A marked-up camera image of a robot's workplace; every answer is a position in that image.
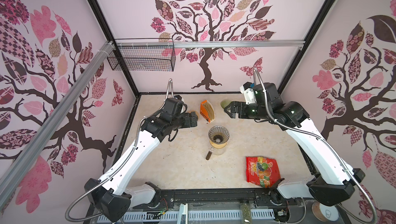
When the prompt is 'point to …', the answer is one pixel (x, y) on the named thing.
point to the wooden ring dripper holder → (219, 146)
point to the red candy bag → (263, 171)
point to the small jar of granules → (246, 213)
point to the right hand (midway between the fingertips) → (232, 107)
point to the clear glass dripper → (218, 134)
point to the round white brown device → (325, 213)
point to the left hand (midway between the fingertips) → (189, 121)
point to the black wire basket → (144, 54)
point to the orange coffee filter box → (207, 110)
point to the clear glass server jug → (215, 151)
